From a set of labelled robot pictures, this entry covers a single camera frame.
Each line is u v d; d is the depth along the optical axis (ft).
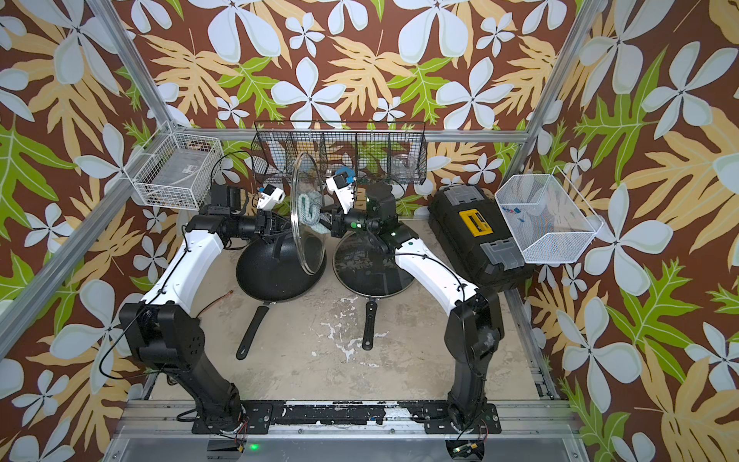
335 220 2.13
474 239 3.03
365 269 3.90
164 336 1.50
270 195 2.31
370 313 2.76
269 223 2.19
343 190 2.11
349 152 3.18
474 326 1.55
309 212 2.16
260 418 2.42
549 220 2.74
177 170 2.82
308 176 3.76
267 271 3.33
